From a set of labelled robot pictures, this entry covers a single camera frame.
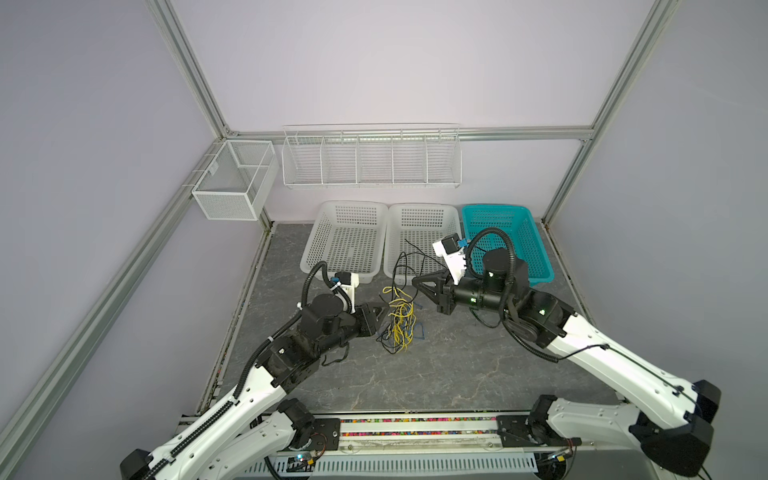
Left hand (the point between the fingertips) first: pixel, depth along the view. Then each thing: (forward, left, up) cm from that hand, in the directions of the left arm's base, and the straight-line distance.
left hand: (387, 312), depth 69 cm
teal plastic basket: (+43, -52, -19) cm, 70 cm away
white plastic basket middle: (+45, -10, -23) cm, 52 cm away
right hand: (+1, -6, +9) cm, 11 cm away
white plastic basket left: (+46, +14, -24) cm, 53 cm away
